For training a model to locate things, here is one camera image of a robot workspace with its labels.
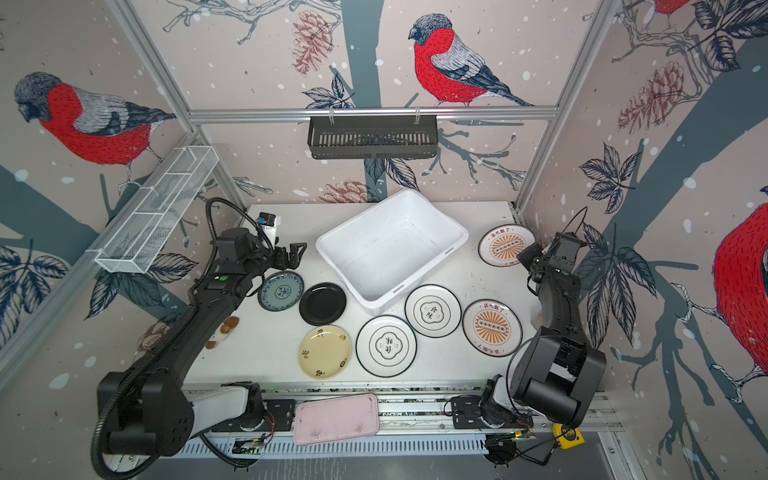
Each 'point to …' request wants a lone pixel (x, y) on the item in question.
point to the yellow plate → (324, 351)
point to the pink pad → (332, 419)
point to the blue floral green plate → (280, 291)
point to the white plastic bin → (384, 254)
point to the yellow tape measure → (567, 438)
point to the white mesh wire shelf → (157, 209)
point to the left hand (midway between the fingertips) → (288, 240)
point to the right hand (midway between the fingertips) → (528, 252)
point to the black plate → (322, 303)
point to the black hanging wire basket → (372, 137)
